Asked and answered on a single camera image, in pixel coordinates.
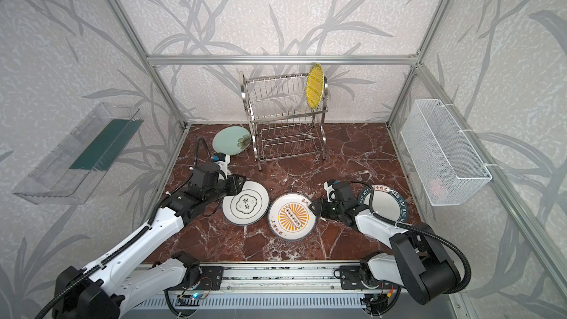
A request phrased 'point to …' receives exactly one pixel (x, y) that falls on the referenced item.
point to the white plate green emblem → (247, 207)
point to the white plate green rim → (387, 202)
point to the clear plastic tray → (69, 173)
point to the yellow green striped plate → (314, 86)
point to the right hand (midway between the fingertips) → (314, 201)
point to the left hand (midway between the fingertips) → (246, 172)
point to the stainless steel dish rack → (283, 123)
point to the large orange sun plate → (290, 218)
